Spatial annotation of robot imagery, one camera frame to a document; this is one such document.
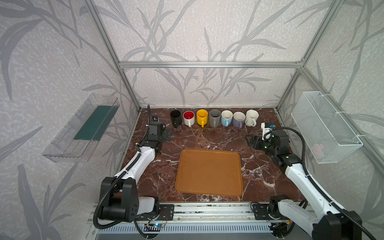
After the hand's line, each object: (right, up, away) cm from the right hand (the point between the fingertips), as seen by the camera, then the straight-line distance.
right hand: (250, 132), depth 82 cm
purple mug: (0, +8, +26) cm, 27 cm away
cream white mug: (-36, +8, +26) cm, 45 cm away
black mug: (-45, +9, +23) cm, 52 cm away
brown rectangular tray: (-23, -25, +8) cm, 35 cm away
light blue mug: (-9, +10, +23) cm, 26 cm away
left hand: (-52, +3, +6) cm, 52 cm away
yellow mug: (-27, +11, +25) cm, 38 cm away
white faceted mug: (+8, +9, +20) cm, 23 cm away
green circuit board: (-47, -43, -11) cm, 65 cm away
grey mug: (-18, +8, +20) cm, 28 cm away
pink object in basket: (+31, -8, -8) cm, 33 cm away
